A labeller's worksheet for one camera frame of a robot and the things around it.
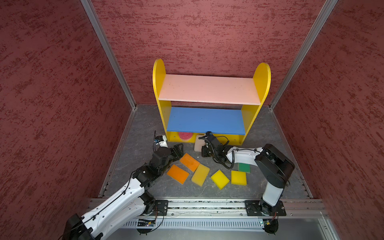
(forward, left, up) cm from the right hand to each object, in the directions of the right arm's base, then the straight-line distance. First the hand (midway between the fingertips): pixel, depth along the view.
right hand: (201, 151), depth 93 cm
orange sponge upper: (-6, +7, -1) cm, 10 cm away
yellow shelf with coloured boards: (+46, +7, -4) cm, 46 cm away
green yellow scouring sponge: (-21, -16, +26) cm, 37 cm away
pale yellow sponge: (-14, +2, -2) cm, 14 cm away
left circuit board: (-36, +30, -4) cm, 47 cm away
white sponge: (+4, +1, +4) cm, 6 cm away
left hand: (-5, +13, +14) cm, 20 cm away
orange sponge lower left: (-13, +15, -1) cm, 20 cm away
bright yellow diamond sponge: (-17, -10, -2) cm, 20 cm away
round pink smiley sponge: (+11, +10, +3) cm, 15 cm away
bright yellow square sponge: (-16, -21, -2) cm, 26 cm away
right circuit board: (-39, -32, -3) cm, 50 cm away
